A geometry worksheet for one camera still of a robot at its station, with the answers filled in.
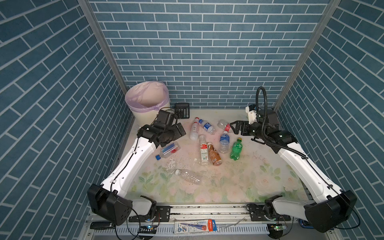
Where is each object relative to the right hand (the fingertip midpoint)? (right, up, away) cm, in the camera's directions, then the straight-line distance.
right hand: (236, 122), depth 76 cm
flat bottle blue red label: (-38, -18, +16) cm, 45 cm away
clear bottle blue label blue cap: (-13, -3, +28) cm, 32 cm away
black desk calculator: (-33, +10, +43) cm, 55 cm away
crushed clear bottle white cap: (-25, -31, +9) cm, 41 cm away
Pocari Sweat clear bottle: (-2, -14, +23) cm, 27 cm away
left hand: (-29, -6, +2) cm, 30 cm away
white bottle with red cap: (-22, -7, +24) cm, 33 cm away
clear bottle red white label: (-16, -17, +15) cm, 28 cm away
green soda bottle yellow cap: (+4, -17, +16) cm, 24 cm away
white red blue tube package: (-27, -49, -7) cm, 56 cm away
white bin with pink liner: (-55, +16, +23) cm, 62 cm away
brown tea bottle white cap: (-9, -20, +13) cm, 26 cm away
